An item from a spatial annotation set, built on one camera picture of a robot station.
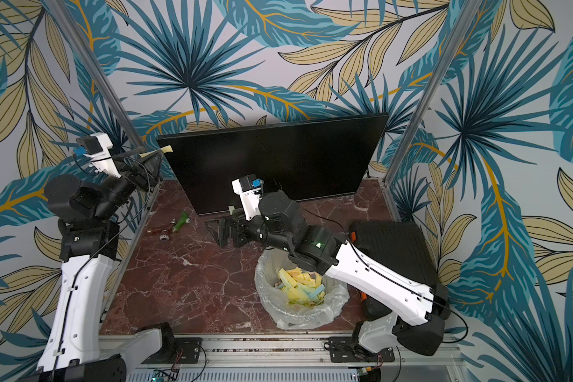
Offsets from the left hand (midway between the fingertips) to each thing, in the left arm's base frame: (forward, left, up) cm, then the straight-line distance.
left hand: (153, 154), depth 57 cm
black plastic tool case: (0, -76, -43) cm, 87 cm away
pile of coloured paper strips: (-16, -38, -43) cm, 60 cm away
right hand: (-13, -16, -8) cm, 22 cm away
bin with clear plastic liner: (-31, -34, -22) cm, 51 cm away
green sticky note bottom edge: (+7, -13, -30) cm, 33 cm away
